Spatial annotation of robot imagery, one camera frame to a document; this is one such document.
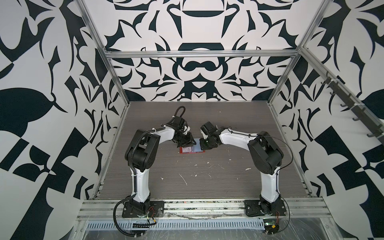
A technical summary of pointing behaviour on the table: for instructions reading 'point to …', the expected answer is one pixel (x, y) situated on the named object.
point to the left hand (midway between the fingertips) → (196, 141)
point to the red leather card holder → (181, 151)
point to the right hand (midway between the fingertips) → (202, 145)
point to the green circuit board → (271, 225)
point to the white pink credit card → (186, 149)
